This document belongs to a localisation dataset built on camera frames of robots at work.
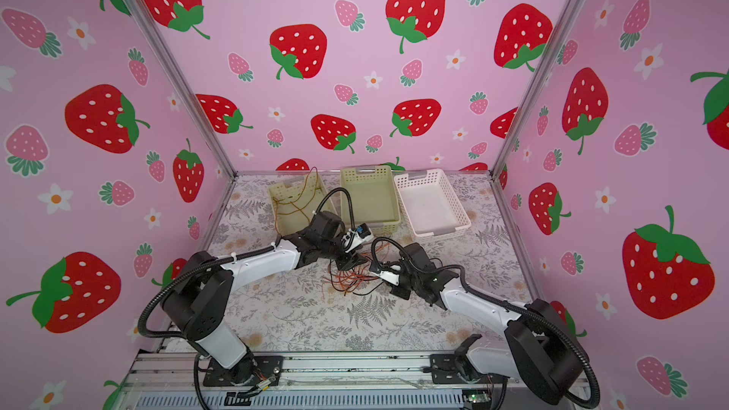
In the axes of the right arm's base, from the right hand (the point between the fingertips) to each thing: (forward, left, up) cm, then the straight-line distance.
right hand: (386, 273), depth 86 cm
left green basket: (+31, +42, -1) cm, 53 cm away
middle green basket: (+34, +8, -4) cm, 35 cm away
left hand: (+5, +7, +4) cm, 10 cm away
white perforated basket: (+34, -14, -5) cm, 37 cm away
